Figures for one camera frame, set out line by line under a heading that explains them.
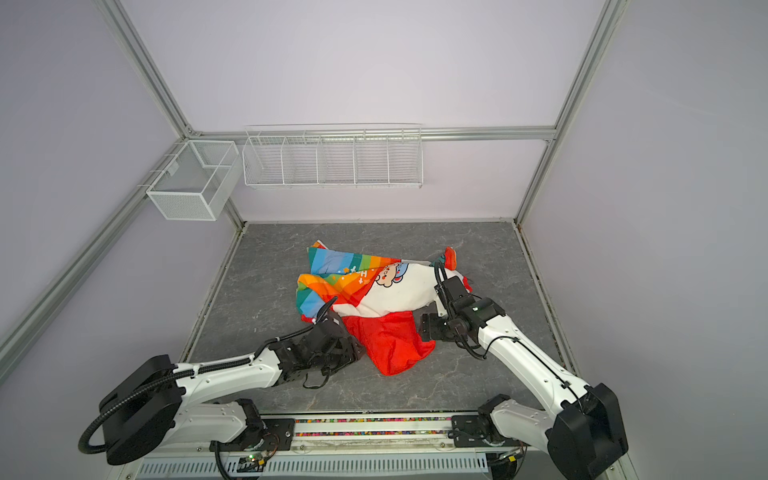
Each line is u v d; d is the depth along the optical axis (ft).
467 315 1.84
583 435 1.28
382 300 3.02
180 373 1.49
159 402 1.36
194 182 3.14
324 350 2.17
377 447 2.41
